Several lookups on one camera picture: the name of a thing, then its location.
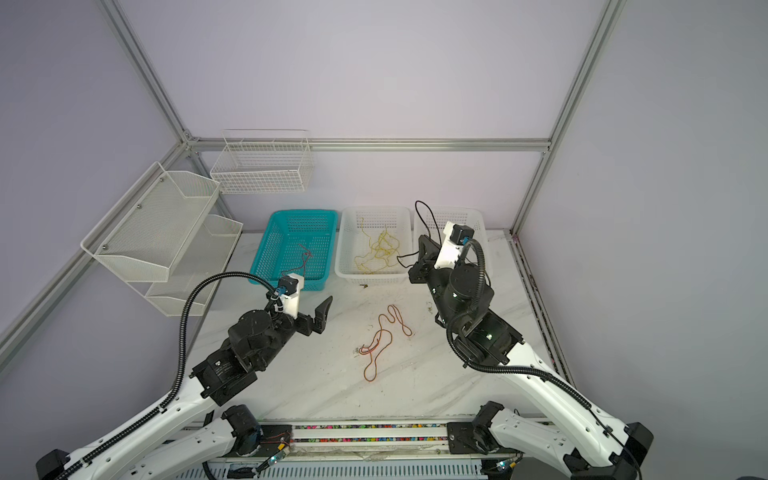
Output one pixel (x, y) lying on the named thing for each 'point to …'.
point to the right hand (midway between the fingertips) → (418, 235)
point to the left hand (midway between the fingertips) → (311, 292)
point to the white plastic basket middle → (353, 242)
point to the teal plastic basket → (315, 230)
